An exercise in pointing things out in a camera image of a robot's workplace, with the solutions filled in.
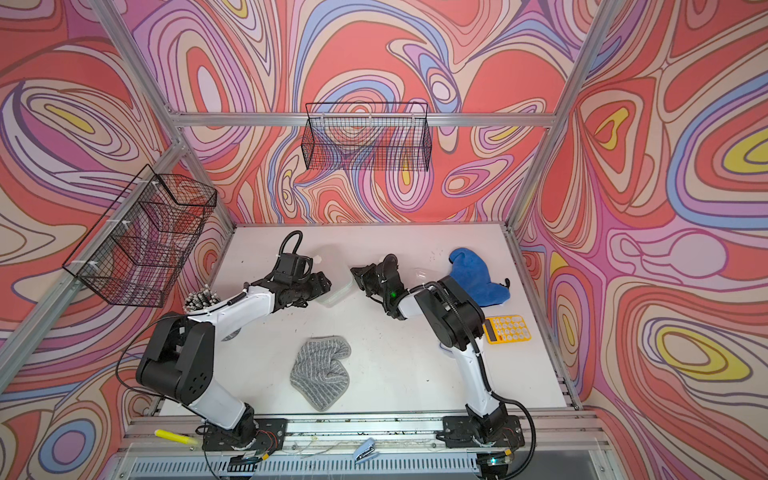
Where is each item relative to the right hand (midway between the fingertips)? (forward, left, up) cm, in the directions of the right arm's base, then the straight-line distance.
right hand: (348, 275), depth 97 cm
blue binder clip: (-47, -6, -7) cm, 48 cm away
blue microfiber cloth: (+1, -42, -4) cm, 42 cm away
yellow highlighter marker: (-44, +42, -6) cm, 61 cm away
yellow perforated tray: (-18, -49, -7) cm, 53 cm away
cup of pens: (-15, +38, +11) cm, 42 cm away
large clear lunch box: (+12, +8, -7) cm, 16 cm away
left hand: (-5, +6, +1) cm, 8 cm away
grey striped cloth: (-30, +7, -3) cm, 31 cm away
